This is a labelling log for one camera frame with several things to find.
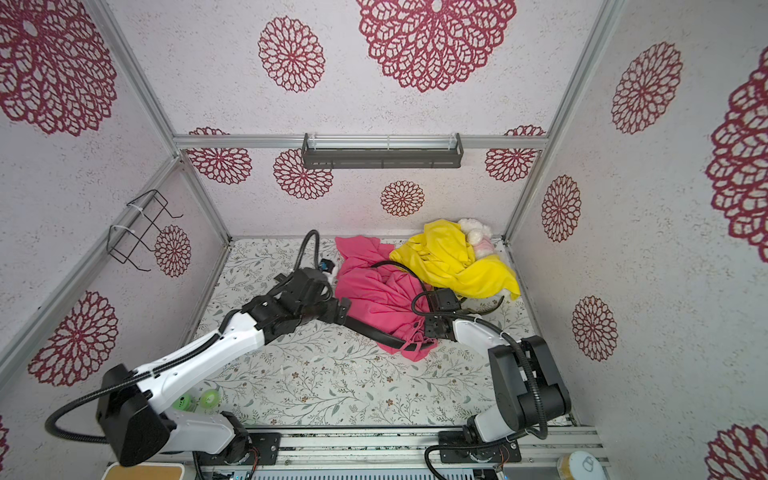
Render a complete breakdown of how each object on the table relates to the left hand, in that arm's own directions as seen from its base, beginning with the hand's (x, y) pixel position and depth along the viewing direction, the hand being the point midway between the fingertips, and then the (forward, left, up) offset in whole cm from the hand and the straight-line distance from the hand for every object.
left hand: (335, 301), depth 80 cm
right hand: (+2, -29, -16) cm, 33 cm away
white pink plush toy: (+28, -46, -5) cm, 54 cm away
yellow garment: (+22, -33, -7) cm, 40 cm away
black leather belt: (-7, -4, +6) cm, 10 cm away
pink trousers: (+9, -14, -11) cm, 20 cm away
